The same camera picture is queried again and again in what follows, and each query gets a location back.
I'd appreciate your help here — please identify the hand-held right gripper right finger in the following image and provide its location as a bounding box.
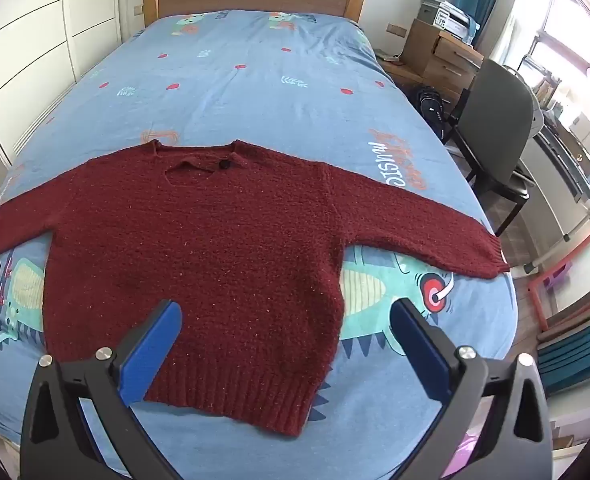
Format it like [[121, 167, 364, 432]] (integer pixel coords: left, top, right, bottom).
[[390, 297, 553, 480]]

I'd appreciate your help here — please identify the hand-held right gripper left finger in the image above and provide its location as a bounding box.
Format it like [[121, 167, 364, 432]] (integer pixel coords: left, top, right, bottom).
[[20, 299, 183, 480]]

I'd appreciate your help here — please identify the dark red knitted sweater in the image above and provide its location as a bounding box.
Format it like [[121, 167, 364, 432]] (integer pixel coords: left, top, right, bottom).
[[0, 139, 511, 438]]

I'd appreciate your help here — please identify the purple stool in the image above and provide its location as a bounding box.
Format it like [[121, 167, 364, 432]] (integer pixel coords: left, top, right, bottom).
[[540, 264, 572, 292]]

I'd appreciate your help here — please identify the teal slatted chair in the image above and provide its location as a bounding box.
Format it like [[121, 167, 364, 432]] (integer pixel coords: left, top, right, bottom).
[[535, 310, 590, 397]]

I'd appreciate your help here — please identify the white wardrobe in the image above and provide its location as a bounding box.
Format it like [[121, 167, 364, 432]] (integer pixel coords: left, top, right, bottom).
[[0, 0, 123, 171]]

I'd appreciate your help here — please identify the black bag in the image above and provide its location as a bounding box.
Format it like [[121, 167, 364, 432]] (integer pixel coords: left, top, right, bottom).
[[407, 85, 458, 142]]

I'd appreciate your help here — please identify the cluttered white desk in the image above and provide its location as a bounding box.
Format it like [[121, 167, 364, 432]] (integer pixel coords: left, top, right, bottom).
[[519, 50, 590, 221]]

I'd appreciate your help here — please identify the grey chair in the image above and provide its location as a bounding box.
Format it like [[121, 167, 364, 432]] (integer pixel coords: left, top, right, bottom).
[[442, 57, 538, 238]]

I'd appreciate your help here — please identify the blue printed bed sheet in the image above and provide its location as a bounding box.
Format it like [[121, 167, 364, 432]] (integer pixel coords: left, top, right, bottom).
[[0, 7, 518, 480]]

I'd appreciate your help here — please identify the wooden drawer cabinet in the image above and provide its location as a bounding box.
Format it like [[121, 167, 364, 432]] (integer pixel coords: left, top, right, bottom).
[[382, 19, 483, 106]]

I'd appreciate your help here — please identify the white printer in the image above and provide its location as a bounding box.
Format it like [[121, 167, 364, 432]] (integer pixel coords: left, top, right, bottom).
[[436, 2, 476, 37]]

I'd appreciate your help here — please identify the salmon red frame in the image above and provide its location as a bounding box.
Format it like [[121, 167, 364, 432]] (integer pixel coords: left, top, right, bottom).
[[528, 210, 590, 332]]

